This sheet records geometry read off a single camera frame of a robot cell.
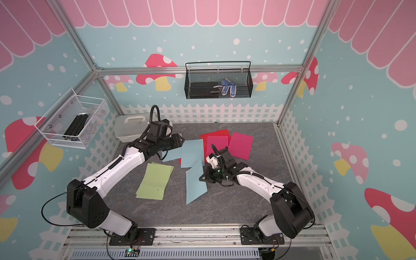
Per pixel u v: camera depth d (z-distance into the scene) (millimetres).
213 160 793
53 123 658
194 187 868
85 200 422
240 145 1151
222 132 1161
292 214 426
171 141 741
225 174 645
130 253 728
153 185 896
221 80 902
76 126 699
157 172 948
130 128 1061
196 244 741
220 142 1099
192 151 1057
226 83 888
